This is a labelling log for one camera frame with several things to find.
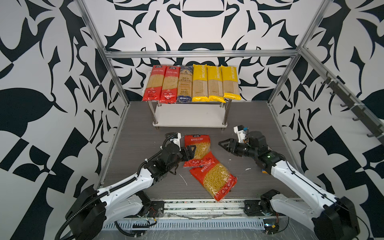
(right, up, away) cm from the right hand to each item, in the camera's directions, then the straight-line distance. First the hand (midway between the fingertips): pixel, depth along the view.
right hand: (220, 143), depth 77 cm
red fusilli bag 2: (-1, -20, +4) cm, 20 cm away
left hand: (-15, -1, +3) cm, 16 cm away
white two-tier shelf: (-17, +15, +28) cm, 36 cm away
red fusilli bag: (-8, -3, +16) cm, 18 cm away
